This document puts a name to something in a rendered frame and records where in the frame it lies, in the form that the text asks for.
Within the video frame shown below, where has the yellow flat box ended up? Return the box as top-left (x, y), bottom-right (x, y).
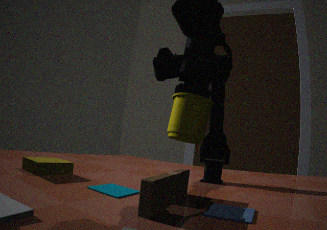
top-left (22, 156), bottom-right (74, 176)

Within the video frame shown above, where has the yellow cup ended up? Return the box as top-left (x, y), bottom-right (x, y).
top-left (167, 93), bottom-right (214, 145)

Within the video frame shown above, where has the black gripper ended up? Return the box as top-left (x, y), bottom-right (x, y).
top-left (174, 43), bottom-right (223, 99)

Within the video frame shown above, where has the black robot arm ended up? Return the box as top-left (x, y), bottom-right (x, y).
top-left (153, 0), bottom-right (232, 185)

